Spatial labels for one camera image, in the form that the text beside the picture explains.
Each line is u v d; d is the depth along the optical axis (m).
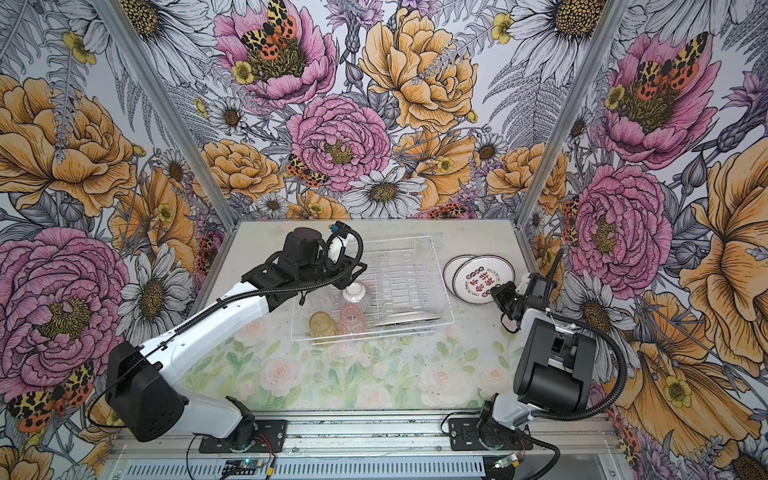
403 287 1.02
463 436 0.74
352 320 0.90
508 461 0.72
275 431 0.75
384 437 0.76
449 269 1.05
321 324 0.89
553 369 0.47
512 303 0.81
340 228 0.67
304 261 0.60
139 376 0.40
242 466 0.71
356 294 0.92
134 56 0.77
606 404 0.40
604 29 0.75
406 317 0.80
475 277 1.01
